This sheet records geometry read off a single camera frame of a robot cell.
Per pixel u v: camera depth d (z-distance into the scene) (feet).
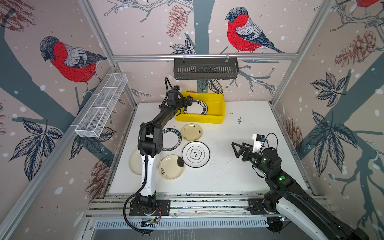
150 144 1.98
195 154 3.03
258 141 2.23
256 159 2.16
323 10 2.41
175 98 2.76
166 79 2.78
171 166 2.88
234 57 2.97
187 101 3.11
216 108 3.81
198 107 3.77
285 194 1.79
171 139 3.21
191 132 3.42
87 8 2.34
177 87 3.08
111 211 2.40
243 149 2.18
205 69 3.47
